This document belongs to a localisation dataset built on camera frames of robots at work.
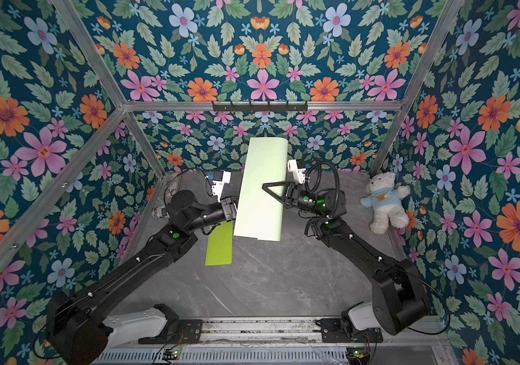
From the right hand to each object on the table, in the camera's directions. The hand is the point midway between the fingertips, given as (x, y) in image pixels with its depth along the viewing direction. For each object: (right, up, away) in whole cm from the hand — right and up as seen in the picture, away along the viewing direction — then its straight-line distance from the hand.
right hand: (264, 192), depth 61 cm
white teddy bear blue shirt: (+51, -3, +38) cm, 64 cm away
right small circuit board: (+30, -52, +12) cm, 61 cm away
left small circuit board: (-31, -52, +11) cm, 62 cm away
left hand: (-2, -3, +1) cm, 4 cm away
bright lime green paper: (-21, -24, +33) cm, 46 cm away
